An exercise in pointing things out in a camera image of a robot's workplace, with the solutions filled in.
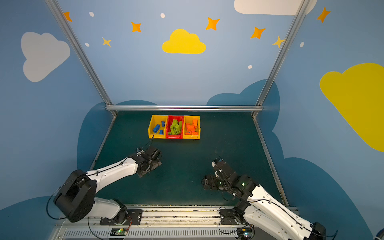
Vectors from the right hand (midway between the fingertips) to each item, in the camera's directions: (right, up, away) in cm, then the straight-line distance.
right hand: (209, 180), depth 76 cm
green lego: (-18, +30, +34) cm, 48 cm away
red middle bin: (-26, +31, +34) cm, 53 cm away
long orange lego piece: (-9, +24, +29) cm, 39 cm away
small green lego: (-24, +24, +29) cm, 44 cm away
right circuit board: (+17, -24, -5) cm, 29 cm away
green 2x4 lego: (-19, +26, +29) cm, 44 cm away
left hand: (-31, +4, +13) cm, 34 cm away
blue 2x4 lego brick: (-36, +27, +34) cm, 56 cm away
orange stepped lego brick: (-10, +27, +32) cm, 43 cm away
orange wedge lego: (-7, +31, +33) cm, 46 cm away
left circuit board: (-44, -23, -5) cm, 50 cm away
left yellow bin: (-38, +33, +36) cm, 62 cm away
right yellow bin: (-12, +33, +34) cm, 49 cm away
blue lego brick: (-32, +31, +38) cm, 58 cm away
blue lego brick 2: (-32, +24, +32) cm, 51 cm away
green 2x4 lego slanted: (-22, +31, +33) cm, 50 cm away
